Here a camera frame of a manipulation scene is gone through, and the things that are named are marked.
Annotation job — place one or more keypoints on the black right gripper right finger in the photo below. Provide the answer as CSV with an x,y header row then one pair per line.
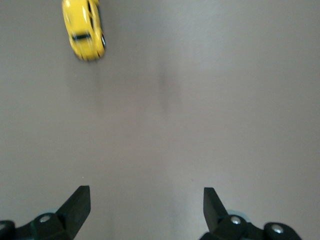
x,y
217,220

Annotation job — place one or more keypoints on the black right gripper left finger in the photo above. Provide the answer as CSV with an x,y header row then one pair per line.
x,y
72,215

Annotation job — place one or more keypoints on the yellow toy beetle car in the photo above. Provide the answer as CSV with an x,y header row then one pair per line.
x,y
80,22

